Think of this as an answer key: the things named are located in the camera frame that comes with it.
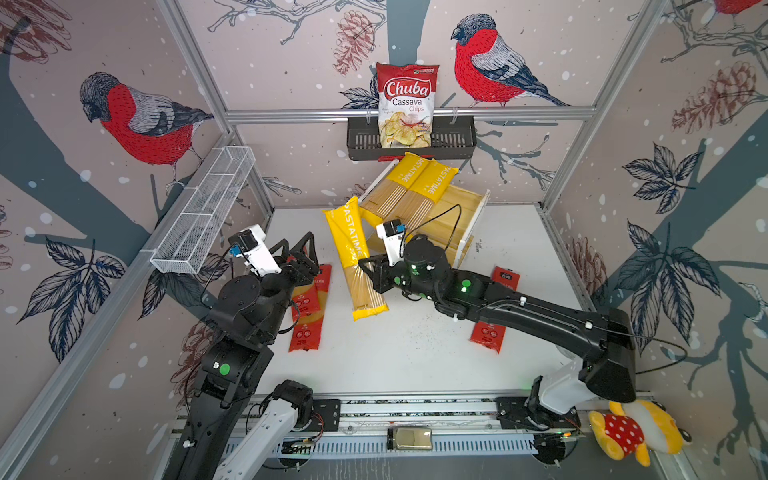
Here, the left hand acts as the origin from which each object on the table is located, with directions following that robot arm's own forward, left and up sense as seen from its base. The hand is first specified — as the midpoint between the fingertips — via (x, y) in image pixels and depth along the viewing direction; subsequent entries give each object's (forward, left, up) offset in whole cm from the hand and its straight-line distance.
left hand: (299, 237), depth 57 cm
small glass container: (-29, -23, -38) cm, 53 cm away
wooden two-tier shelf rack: (+13, -33, -10) cm, 37 cm away
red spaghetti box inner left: (-4, +7, -40) cm, 41 cm away
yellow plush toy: (-28, -74, -36) cm, 87 cm away
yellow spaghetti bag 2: (+20, -26, -7) cm, 34 cm away
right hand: (0, -9, -12) cm, 15 cm away
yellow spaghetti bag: (+16, -16, -7) cm, 24 cm away
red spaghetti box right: (-4, -47, -40) cm, 62 cm away
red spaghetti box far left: (+3, +8, -38) cm, 39 cm away
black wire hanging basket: (+48, -38, -8) cm, 62 cm away
